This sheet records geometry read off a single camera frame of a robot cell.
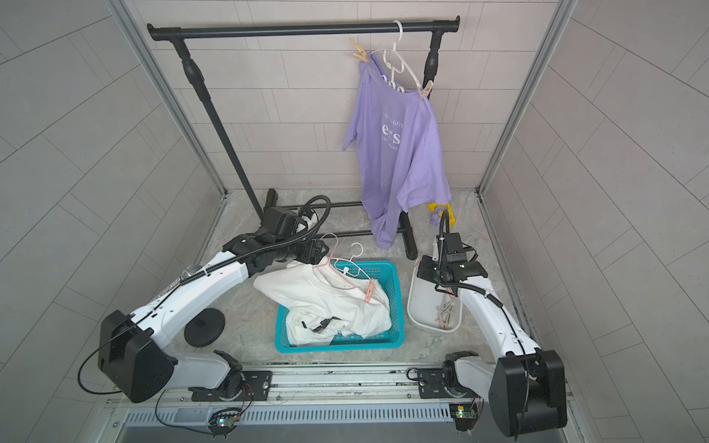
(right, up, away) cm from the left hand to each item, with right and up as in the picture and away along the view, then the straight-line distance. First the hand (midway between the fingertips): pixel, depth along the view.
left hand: (326, 244), depth 79 cm
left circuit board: (-22, -40, -15) cm, 48 cm away
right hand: (+28, -7, +5) cm, 30 cm away
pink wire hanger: (+12, -13, +3) cm, 18 cm away
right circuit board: (+36, -41, -11) cm, 56 cm away
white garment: (+1, -16, -4) cm, 16 cm away
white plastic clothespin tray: (+31, -21, +5) cm, 38 cm away
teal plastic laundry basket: (+16, -9, +6) cm, 20 cm away
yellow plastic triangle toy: (+38, +12, +30) cm, 50 cm away
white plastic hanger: (+7, -7, +3) cm, 10 cm away
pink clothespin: (+13, -13, -1) cm, 18 cm away
